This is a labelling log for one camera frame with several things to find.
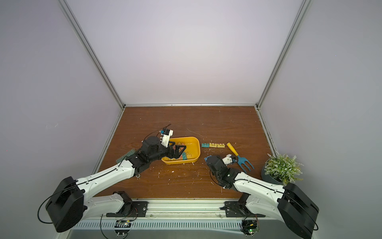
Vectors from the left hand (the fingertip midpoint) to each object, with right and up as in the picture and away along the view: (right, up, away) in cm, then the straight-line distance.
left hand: (182, 145), depth 78 cm
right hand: (+15, -6, +5) cm, 17 cm away
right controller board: (+33, -37, -10) cm, 50 cm away
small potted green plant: (+49, -10, -9) cm, 50 cm away
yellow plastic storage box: (+4, -8, +14) cm, 17 cm away
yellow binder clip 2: (+23, -3, +16) cm, 29 cm away
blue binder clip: (+13, -9, +8) cm, 18 cm away
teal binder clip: (+14, -3, +16) cm, 21 cm away
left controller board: (-29, -39, -7) cm, 49 cm away
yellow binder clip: (+19, -3, +17) cm, 25 cm away
